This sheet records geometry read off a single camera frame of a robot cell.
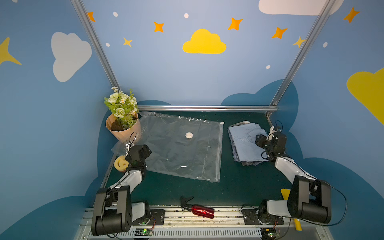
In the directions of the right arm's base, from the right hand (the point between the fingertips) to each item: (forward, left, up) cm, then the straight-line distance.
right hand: (263, 136), depth 91 cm
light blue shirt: (+3, +9, -7) cm, 12 cm away
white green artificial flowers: (+6, +85, +15) cm, 87 cm away
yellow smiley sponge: (-20, +87, -9) cm, 89 cm away
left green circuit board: (-52, +65, -13) cm, 84 cm away
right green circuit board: (-49, +4, -13) cm, 51 cm away
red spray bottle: (-41, +39, -9) cm, 57 cm away
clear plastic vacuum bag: (-1, +54, -14) cm, 55 cm away
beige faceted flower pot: (-6, +83, +3) cm, 83 cm away
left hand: (-10, +74, -3) cm, 75 cm away
